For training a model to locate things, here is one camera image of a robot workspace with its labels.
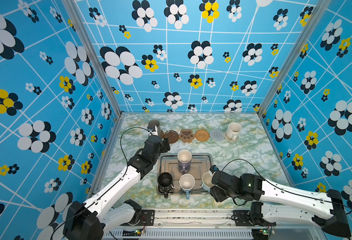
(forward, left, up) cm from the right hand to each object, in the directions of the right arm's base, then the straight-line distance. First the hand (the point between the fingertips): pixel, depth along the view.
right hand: (214, 191), depth 73 cm
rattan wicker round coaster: (+41, +2, -8) cm, 42 cm away
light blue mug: (+7, +13, -8) cm, 17 cm away
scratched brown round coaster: (+40, +23, -8) cm, 47 cm away
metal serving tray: (+20, +5, -10) cm, 22 cm away
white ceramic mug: (+43, -20, -5) cm, 48 cm away
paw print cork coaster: (+40, +13, -8) cm, 43 cm away
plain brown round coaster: (+41, +31, -6) cm, 52 cm away
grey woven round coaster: (+41, -9, -8) cm, 43 cm away
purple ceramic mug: (+23, +15, -8) cm, 28 cm away
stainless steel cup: (+43, +34, +3) cm, 55 cm away
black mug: (+8, +26, -6) cm, 28 cm away
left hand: (+24, +26, +13) cm, 37 cm away
